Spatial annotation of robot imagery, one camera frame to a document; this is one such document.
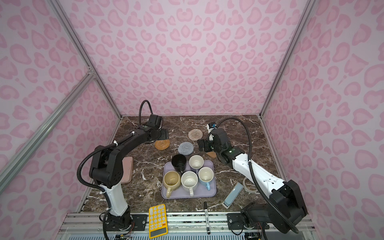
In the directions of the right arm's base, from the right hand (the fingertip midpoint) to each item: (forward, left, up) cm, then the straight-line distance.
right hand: (205, 138), depth 82 cm
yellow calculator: (-37, +23, -18) cm, 47 cm away
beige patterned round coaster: (+17, +7, -19) cm, 26 cm away
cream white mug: (-17, +9, -19) cm, 27 cm away
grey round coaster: (+5, +13, -19) cm, 24 cm away
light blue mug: (-14, -1, -16) cm, 21 cm away
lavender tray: (-23, +2, -19) cm, 29 cm away
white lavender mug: (-7, +5, -14) cm, 17 cm away
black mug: (-7, +16, -16) cm, 23 cm away
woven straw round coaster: (+8, +30, -20) cm, 37 cm away
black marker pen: (-35, -1, -18) cm, 40 cm away
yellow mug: (-17, +19, -18) cm, 31 cm away
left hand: (+11, +27, -9) cm, 30 cm away
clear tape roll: (-22, -24, -19) cm, 37 cm away
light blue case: (-24, -15, -18) cm, 34 cm away
